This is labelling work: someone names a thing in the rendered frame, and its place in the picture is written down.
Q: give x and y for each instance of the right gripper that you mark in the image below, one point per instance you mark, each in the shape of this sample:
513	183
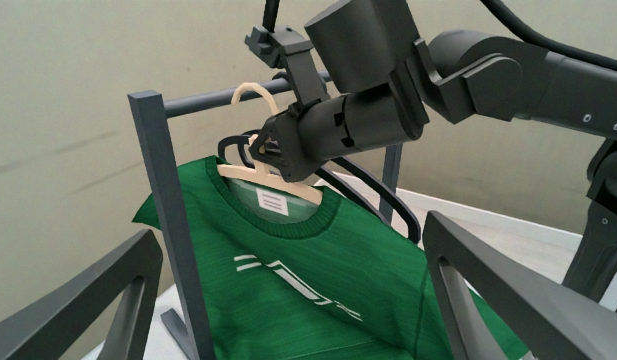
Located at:
309	132

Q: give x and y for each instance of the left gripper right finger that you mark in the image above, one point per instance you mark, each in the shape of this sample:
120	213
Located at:
553	321

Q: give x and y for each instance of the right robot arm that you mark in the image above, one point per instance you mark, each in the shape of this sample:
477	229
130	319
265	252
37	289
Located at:
363	45

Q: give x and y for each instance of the green t-shirt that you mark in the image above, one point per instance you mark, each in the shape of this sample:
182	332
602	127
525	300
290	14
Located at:
284	278

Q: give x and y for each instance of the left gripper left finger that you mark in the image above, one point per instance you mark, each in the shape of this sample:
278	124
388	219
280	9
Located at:
47	328

